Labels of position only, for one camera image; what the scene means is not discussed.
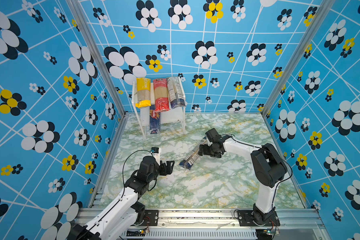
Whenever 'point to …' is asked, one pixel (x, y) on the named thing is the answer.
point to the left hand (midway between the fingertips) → (169, 161)
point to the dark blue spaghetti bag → (154, 120)
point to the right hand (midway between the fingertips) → (205, 153)
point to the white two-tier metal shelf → (174, 115)
